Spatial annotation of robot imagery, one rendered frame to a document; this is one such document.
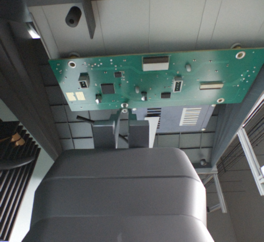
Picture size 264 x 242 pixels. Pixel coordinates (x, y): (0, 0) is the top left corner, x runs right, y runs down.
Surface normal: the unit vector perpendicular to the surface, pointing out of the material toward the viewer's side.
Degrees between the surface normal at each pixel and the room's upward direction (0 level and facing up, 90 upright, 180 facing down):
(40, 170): 0
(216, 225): 90
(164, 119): 90
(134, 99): 90
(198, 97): 90
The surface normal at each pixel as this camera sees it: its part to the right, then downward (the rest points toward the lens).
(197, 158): 0.00, 0.44
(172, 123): 0.02, 0.76
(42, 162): 1.00, -0.05
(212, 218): -0.05, -0.57
